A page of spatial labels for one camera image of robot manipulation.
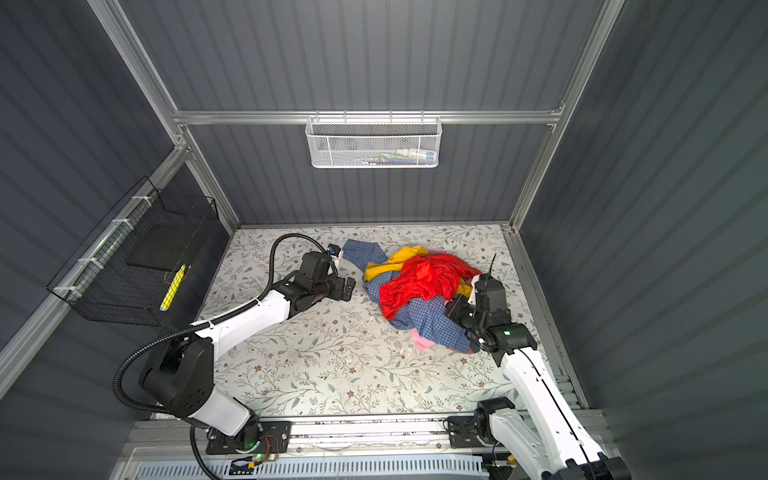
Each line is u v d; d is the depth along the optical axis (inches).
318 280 27.4
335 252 31.1
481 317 23.1
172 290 27.1
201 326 18.7
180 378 17.7
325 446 28.9
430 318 31.0
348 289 31.8
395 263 37.5
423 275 31.9
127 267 28.3
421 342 35.0
